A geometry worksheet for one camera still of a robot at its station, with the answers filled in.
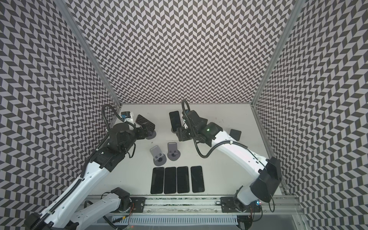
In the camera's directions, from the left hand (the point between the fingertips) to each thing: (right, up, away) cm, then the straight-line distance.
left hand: (143, 125), depth 73 cm
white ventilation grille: (+18, -47, -4) cm, 50 cm away
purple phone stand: (+13, -32, +7) cm, 36 cm away
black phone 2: (+14, +2, +22) cm, 27 cm away
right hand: (+21, -5, +2) cm, 22 cm away
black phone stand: (+5, -33, +9) cm, 35 cm away
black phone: (+20, -32, +8) cm, 39 cm away
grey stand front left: (+7, -21, +9) cm, 24 cm away
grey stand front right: (+14, -18, +13) cm, 26 cm away
